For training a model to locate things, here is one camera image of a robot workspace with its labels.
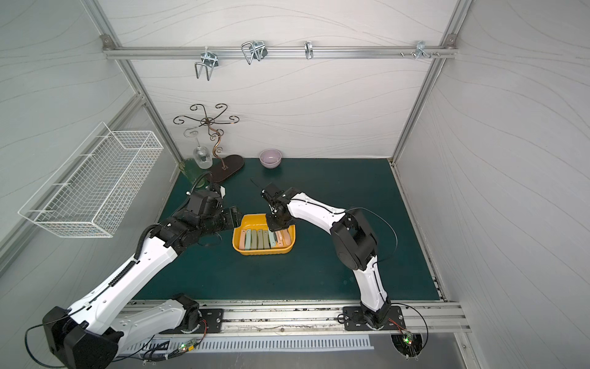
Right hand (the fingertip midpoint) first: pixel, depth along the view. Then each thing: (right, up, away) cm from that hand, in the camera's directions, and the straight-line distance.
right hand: (275, 224), depth 90 cm
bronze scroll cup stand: (-28, +25, +25) cm, 45 cm away
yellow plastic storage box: (-5, +3, -10) cm, 11 cm away
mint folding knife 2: (-2, -6, +1) cm, 6 cm away
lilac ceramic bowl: (-6, +30, +28) cm, 41 cm away
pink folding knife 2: (+2, -5, -4) cm, 7 cm away
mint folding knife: (-11, -6, +1) cm, 13 cm away
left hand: (-11, +6, -14) cm, 19 cm away
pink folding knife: (-13, -6, +1) cm, 15 cm away
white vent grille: (-28, -33, -20) cm, 48 cm away
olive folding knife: (-9, -6, +1) cm, 11 cm away
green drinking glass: (-39, +21, +14) cm, 46 cm away
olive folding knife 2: (-6, -6, +1) cm, 9 cm away
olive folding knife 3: (-4, -6, +1) cm, 7 cm away
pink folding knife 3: (+5, -4, -5) cm, 8 cm away
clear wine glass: (-31, +27, +4) cm, 41 cm away
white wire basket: (-54, +14, -22) cm, 60 cm away
